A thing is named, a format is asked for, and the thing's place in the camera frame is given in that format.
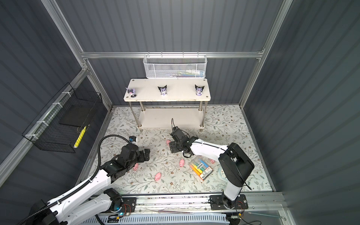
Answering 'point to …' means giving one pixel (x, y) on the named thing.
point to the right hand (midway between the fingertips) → (176, 145)
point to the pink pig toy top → (168, 141)
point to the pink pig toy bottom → (157, 176)
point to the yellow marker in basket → (79, 137)
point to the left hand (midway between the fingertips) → (143, 150)
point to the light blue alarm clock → (221, 174)
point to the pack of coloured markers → (200, 167)
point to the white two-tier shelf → (165, 103)
